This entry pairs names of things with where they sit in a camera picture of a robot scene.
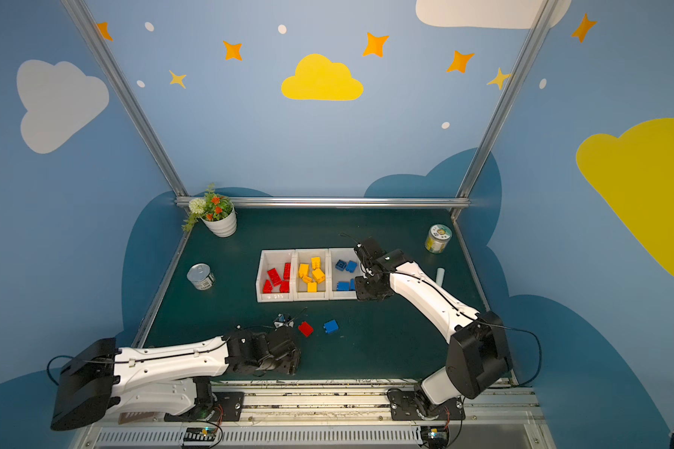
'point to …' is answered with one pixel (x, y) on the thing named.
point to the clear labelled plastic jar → (438, 238)
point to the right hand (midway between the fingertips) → (368, 290)
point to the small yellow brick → (307, 279)
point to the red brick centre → (285, 286)
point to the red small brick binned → (267, 287)
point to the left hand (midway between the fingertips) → (294, 357)
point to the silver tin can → (198, 274)
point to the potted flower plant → (217, 212)
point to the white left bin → (275, 259)
